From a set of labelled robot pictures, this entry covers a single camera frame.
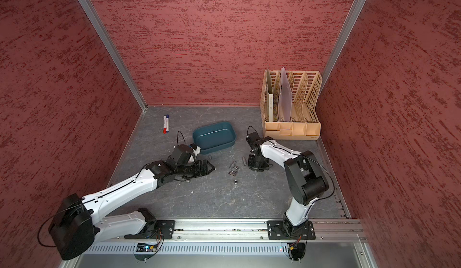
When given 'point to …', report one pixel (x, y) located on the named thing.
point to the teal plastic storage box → (215, 137)
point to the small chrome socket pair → (232, 172)
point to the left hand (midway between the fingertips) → (207, 173)
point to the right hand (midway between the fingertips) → (254, 171)
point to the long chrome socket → (231, 166)
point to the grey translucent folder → (286, 100)
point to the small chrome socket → (244, 160)
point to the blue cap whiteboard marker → (167, 123)
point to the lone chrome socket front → (235, 181)
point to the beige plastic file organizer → (304, 86)
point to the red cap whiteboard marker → (164, 129)
